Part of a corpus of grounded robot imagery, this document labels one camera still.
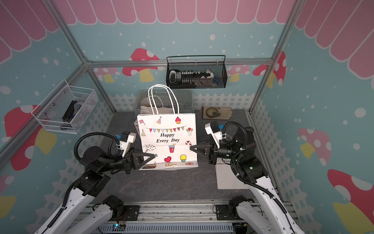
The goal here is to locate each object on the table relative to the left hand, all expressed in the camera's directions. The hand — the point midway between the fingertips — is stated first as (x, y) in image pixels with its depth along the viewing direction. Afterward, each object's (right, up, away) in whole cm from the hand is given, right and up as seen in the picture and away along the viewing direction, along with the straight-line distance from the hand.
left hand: (154, 160), depth 56 cm
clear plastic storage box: (+9, +31, +42) cm, 53 cm away
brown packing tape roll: (+32, +25, +64) cm, 76 cm away
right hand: (+15, +5, -1) cm, 16 cm away
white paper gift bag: (+35, -18, +29) cm, 49 cm away
